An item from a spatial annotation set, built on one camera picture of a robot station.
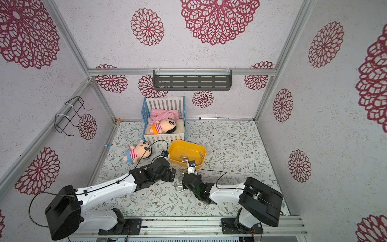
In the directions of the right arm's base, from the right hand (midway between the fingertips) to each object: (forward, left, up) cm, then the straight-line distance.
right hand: (188, 173), depth 88 cm
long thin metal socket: (+15, -8, -4) cm, 17 cm away
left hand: (0, +11, +5) cm, 12 cm away
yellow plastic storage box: (+17, +7, -4) cm, 19 cm away
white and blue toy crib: (+49, +11, +11) cm, 52 cm away
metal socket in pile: (-8, +3, -4) cm, 10 cm away
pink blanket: (+41, +24, +7) cm, 48 cm away
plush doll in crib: (+31, +16, +8) cm, 35 cm away
